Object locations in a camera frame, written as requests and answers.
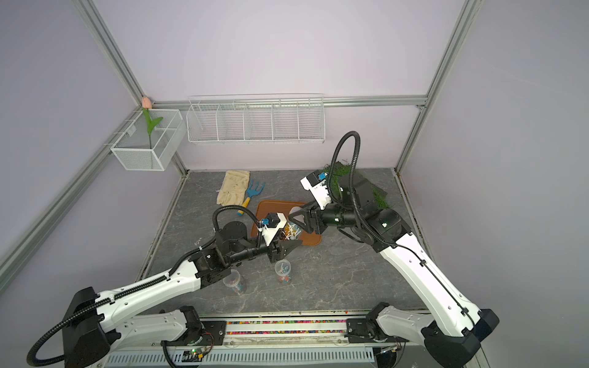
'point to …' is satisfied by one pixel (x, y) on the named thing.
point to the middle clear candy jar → (282, 268)
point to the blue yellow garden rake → (251, 192)
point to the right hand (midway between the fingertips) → (295, 211)
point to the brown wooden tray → (293, 231)
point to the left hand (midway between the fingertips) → (297, 235)
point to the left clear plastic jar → (235, 282)
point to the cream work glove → (234, 188)
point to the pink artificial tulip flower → (151, 123)
